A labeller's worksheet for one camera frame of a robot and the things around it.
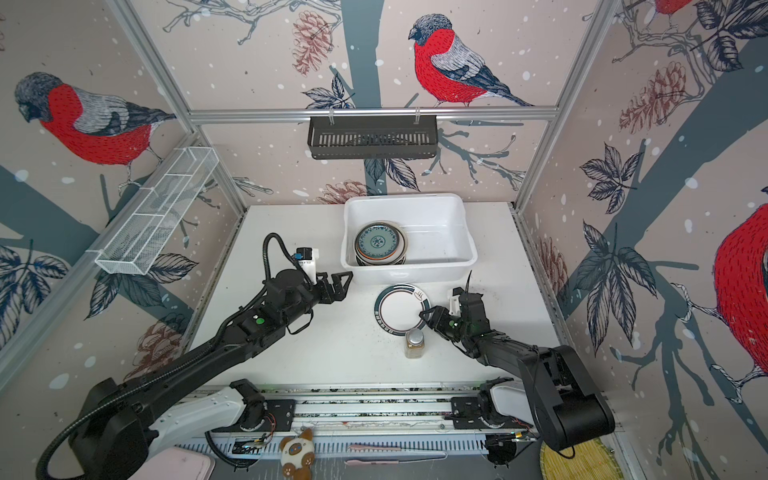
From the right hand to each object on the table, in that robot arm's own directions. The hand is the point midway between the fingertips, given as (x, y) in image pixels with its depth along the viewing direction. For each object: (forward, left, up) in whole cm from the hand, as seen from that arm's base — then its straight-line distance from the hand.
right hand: (423, 320), depth 88 cm
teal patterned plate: (+27, +15, +4) cm, 31 cm away
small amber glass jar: (-10, +2, +7) cm, 13 cm away
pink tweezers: (-32, +9, -3) cm, 33 cm away
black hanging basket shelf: (+57, +19, +27) cm, 66 cm away
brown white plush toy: (-34, +29, +2) cm, 45 cm away
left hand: (+3, +22, +19) cm, 30 cm away
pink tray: (-37, +55, +2) cm, 67 cm away
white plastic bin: (+29, -7, -1) cm, 30 cm away
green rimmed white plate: (+4, +8, -2) cm, 9 cm away
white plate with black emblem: (+19, +21, +2) cm, 29 cm away
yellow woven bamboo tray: (-31, -38, -3) cm, 49 cm away
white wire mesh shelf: (+7, +75, +29) cm, 81 cm away
